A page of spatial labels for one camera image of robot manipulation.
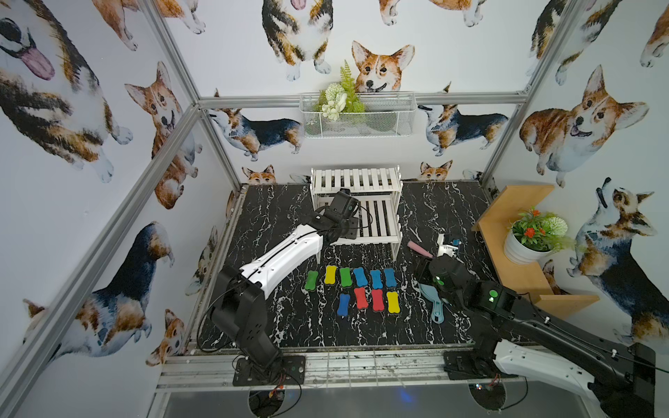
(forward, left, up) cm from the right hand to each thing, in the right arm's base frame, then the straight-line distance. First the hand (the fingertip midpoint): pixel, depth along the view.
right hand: (423, 253), depth 76 cm
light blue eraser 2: (0, +13, -18) cm, 22 cm away
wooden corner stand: (-3, -36, -14) cm, 38 cm away
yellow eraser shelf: (+3, +29, -19) cm, 34 cm away
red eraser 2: (-7, +13, -19) cm, 24 cm away
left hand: (+14, +22, -1) cm, 26 cm away
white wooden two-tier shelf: (+19, +12, +6) cm, 23 cm away
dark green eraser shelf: (0, +35, -19) cm, 40 cm away
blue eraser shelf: (-10, +24, -18) cm, 32 cm away
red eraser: (-6, +18, -19) cm, 27 cm away
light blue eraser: (0, +18, -18) cm, 26 cm away
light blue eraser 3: (+1, +8, -18) cm, 20 cm away
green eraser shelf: (+2, +23, -19) cm, 30 cm away
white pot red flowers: (+5, -33, +2) cm, 34 cm away
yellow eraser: (-7, +8, -19) cm, 22 cm away
